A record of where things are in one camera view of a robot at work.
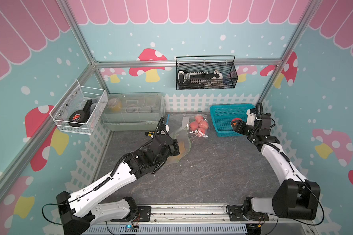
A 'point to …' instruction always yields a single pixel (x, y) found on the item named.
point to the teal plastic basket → (222, 116)
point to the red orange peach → (236, 119)
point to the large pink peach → (193, 126)
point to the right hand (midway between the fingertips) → (235, 122)
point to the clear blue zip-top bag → (188, 125)
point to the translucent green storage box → (133, 111)
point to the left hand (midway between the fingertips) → (178, 144)
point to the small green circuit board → (131, 228)
